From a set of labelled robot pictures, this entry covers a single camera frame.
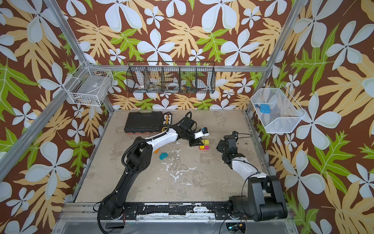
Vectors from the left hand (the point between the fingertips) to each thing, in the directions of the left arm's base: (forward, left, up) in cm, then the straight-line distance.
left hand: (202, 139), depth 95 cm
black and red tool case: (+19, +44, -7) cm, 48 cm away
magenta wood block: (-5, -3, -2) cm, 6 cm away
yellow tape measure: (+12, +28, -4) cm, 30 cm away
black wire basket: (+35, +22, +24) cm, 47 cm away
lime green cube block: (-3, -2, 0) cm, 4 cm away
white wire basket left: (+20, +69, +27) cm, 77 cm away
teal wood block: (-10, +26, -5) cm, 28 cm away
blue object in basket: (+9, -36, +20) cm, 42 cm away
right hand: (-4, -13, +2) cm, 14 cm away
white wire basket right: (+7, -42, +21) cm, 47 cm away
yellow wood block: (-5, 0, -2) cm, 5 cm away
